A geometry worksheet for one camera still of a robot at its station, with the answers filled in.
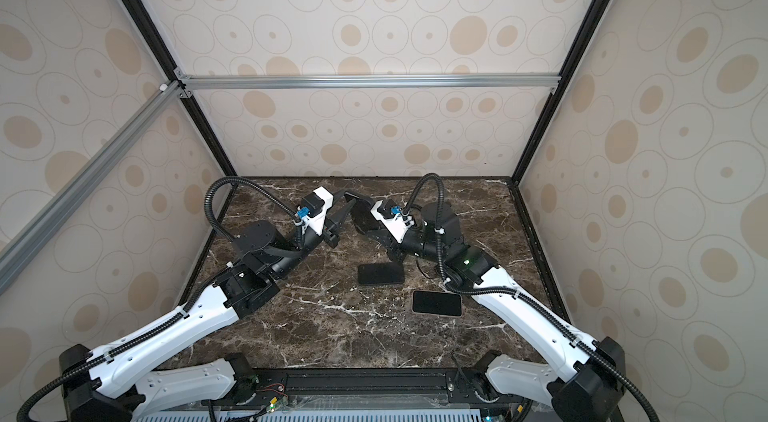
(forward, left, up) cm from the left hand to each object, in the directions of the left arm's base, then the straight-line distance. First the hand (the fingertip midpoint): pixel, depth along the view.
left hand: (354, 196), depth 58 cm
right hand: (+1, -3, -13) cm, 13 cm away
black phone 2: (-6, -21, -42) cm, 47 cm away
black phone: (+3, -4, -43) cm, 43 cm away
